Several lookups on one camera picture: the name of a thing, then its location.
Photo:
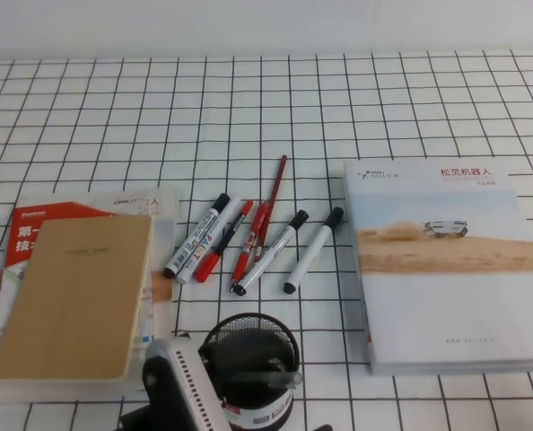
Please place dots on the white marker black cap middle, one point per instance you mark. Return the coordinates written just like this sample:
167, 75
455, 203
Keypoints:
288, 233

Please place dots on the red and white booklet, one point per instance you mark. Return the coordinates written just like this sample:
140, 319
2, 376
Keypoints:
27, 221

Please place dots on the red and black marker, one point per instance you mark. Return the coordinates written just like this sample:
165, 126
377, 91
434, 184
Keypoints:
208, 264

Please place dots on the paint marker black cap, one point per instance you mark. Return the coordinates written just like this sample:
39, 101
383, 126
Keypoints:
187, 248

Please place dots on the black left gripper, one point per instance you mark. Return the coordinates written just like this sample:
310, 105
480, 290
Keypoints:
156, 395

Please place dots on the white marker black cap right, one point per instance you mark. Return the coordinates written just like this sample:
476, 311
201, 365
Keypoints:
305, 260

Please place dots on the red gel pen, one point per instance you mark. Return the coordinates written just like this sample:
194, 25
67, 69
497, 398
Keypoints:
259, 221

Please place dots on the white brochure under notebook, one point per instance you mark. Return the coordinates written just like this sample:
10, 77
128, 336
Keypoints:
161, 205

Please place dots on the white robot catalogue stack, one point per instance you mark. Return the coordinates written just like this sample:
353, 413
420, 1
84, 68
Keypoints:
445, 258

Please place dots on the grey translucent pen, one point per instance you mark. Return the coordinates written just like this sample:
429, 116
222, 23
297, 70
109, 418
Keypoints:
278, 380

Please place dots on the black mesh pen holder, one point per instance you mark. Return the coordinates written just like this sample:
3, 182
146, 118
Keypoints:
251, 342

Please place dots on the white marker black cap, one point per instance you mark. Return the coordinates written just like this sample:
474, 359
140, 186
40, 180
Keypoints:
288, 233
305, 260

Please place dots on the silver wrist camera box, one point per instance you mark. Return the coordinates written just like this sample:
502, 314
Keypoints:
190, 381

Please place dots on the brown kraft notebook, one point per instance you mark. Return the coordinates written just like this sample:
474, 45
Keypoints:
76, 311

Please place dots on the dark red pencil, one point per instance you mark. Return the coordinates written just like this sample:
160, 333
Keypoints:
270, 206

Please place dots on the white marker beside paint marker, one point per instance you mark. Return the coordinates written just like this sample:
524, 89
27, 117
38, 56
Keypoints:
209, 239

